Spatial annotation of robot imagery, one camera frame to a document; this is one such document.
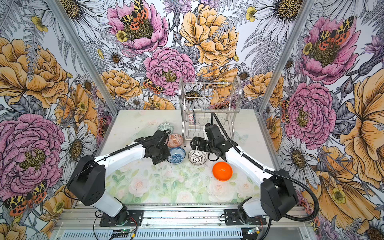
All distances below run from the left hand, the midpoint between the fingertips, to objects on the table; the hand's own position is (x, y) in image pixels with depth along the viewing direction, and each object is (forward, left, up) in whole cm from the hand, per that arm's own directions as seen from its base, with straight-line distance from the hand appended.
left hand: (167, 161), depth 88 cm
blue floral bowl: (+5, -5, -4) cm, 8 cm away
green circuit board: (-33, -44, -6) cm, 55 cm away
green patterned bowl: (+29, +5, -3) cm, 29 cm away
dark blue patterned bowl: (+27, -14, +6) cm, 31 cm away
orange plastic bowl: (-6, -31, -3) cm, 32 cm away
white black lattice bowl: (+4, -17, -5) cm, 19 cm away
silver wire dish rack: (+50, -20, +2) cm, 54 cm away
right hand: (+3, -17, +8) cm, 19 cm away
